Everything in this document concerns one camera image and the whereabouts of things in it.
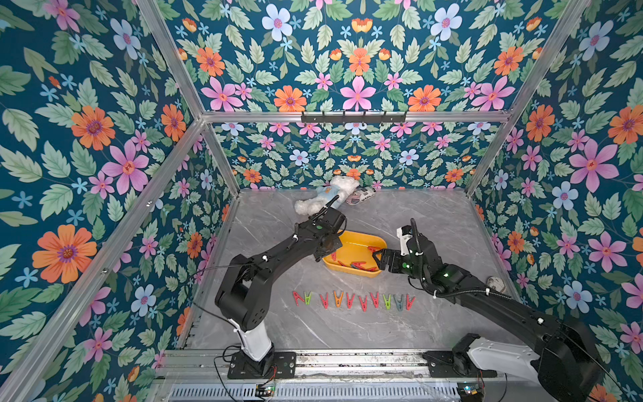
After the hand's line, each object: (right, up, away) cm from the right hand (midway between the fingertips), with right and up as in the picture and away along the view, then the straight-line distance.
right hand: (381, 254), depth 81 cm
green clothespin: (-25, -17, +5) cm, 31 cm away
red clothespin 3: (-10, -18, +5) cm, 21 cm away
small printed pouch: (-4, +22, +34) cm, 41 cm away
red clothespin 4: (-5, -18, +5) cm, 20 cm away
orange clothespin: (-14, -17, +5) cm, 23 cm away
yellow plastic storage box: (-8, -4, +20) cm, 22 cm away
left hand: (-15, +2, +9) cm, 17 cm away
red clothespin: (-29, -16, +6) cm, 34 cm away
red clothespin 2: (-19, -18, +5) cm, 26 cm away
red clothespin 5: (-1, -17, +5) cm, 18 cm away
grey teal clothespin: (+7, -18, +3) cm, 19 cm away
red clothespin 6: (+11, -18, +5) cm, 21 cm away
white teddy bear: (-13, +26, +30) cm, 42 cm away
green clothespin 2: (+3, -18, +5) cm, 19 cm away
